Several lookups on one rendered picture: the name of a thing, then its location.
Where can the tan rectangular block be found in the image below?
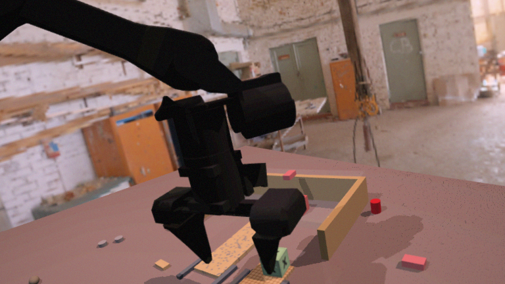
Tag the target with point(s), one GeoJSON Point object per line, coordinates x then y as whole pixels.
{"type": "Point", "coordinates": [162, 265]}

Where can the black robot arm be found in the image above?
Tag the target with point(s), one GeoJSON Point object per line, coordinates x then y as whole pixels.
{"type": "Point", "coordinates": [181, 59]}

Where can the red cylinder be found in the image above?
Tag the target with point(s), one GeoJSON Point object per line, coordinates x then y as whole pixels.
{"type": "Point", "coordinates": [375, 206]}

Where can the red rectangular block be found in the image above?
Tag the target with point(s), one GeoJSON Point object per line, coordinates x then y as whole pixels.
{"type": "Point", "coordinates": [414, 262]}
{"type": "Point", "coordinates": [289, 175]}

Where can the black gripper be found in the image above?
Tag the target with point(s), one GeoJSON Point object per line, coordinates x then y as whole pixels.
{"type": "Point", "coordinates": [216, 189]}

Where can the orange strip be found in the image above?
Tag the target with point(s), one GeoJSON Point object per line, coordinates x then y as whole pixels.
{"type": "Point", "coordinates": [256, 277]}

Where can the tan speckled flat strip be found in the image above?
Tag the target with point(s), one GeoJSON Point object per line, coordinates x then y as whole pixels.
{"type": "Point", "coordinates": [227, 255]}

